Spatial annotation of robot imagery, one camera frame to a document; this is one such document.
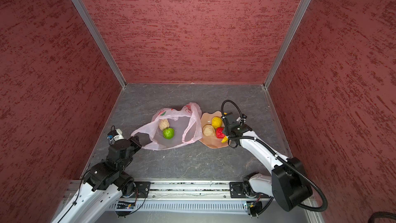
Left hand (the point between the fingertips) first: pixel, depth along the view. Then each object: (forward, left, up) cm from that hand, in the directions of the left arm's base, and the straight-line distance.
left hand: (140, 139), depth 77 cm
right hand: (+7, -47, -6) cm, 48 cm away
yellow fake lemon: (+15, -41, -6) cm, 44 cm away
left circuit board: (-27, +7, -16) cm, 32 cm away
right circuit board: (-27, -58, -15) cm, 65 cm away
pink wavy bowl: (+4, -37, -11) cm, 39 cm away
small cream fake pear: (+14, -8, -7) cm, 17 cm away
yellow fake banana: (+3, -45, -6) cm, 45 cm away
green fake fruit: (+7, -12, -7) cm, 16 cm away
